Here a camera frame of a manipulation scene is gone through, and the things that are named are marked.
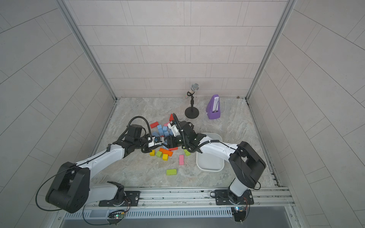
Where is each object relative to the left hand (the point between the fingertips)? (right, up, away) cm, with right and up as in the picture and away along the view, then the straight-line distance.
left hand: (161, 139), depth 86 cm
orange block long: (+2, -8, +2) cm, 9 cm away
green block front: (+7, -17, -7) cm, 20 cm away
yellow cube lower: (+3, -10, -3) cm, 11 cm away
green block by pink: (+16, -9, +1) cm, 18 cm away
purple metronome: (+34, +19, +13) cm, 41 cm away
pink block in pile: (0, +7, +14) cm, 16 cm away
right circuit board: (+42, -32, -17) cm, 55 cm away
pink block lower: (+12, -12, -1) cm, 17 cm away
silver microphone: (+20, +31, -1) cm, 37 cm away
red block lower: (+7, -7, +3) cm, 10 cm away
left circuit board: (-17, -32, -20) cm, 42 cm away
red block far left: (-9, +7, +17) cm, 20 cm away
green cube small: (-1, -9, -1) cm, 9 cm away
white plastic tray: (+29, -13, -4) cm, 32 cm away
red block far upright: (+4, +12, +17) cm, 21 cm away
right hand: (+3, -1, -7) cm, 8 cm away
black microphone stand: (+19, +15, +21) cm, 32 cm away
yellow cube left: (-5, -9, -1) cm, 10 cm away
